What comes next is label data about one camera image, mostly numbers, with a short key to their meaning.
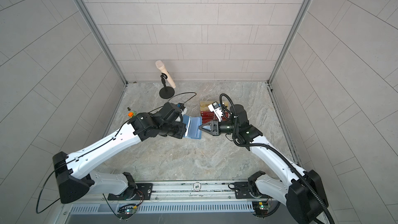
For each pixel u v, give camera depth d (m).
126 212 0.65
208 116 0.94
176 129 0.64
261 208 0.68
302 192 0.38
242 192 0.71
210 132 0.65
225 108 0.67
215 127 0.62
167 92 1.09
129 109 1.00
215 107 0.66
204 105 0.94
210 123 0.65
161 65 0.90
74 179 0.39
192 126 0.71
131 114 0.96
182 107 0.66
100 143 0.43
